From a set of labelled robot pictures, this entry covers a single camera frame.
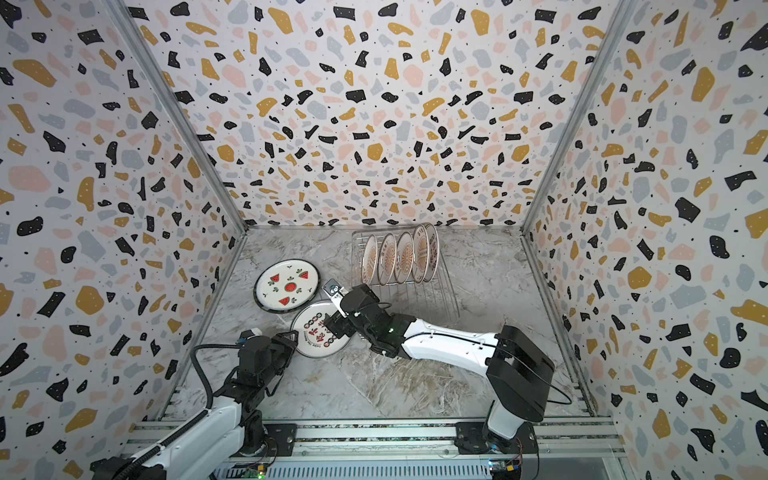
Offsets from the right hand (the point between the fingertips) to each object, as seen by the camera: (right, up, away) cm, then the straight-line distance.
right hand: (335, 297), depth 77 cm
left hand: (-13, -11, +9) cm, 19 cm away
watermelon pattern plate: (-22, +1, +24) cm, 33 cm away
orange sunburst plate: (+6, +9, +25) cm, 27 cm away
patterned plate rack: (+28, +12, +23) cm, 38 cm away
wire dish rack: (+27, -5, +22) cm, 36 cm away
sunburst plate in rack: (+18, +9, +25) cm, 32 cm away
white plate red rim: (+12, +10, +27) cm, 31 cm away
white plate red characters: (-9, -15, +14) cm, 23 cm away
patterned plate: (+24, +11, +26) cm, 37 cm away
